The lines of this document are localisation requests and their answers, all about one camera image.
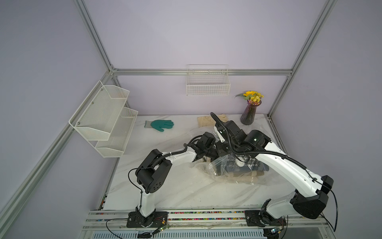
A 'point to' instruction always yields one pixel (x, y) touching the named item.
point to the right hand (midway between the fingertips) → (220, 148)
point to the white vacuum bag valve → (239, 163)
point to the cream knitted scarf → (246, 177)
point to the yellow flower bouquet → (253, 97)
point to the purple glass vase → (248, 115)
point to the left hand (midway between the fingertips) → (230, 160)
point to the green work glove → (159, 124)
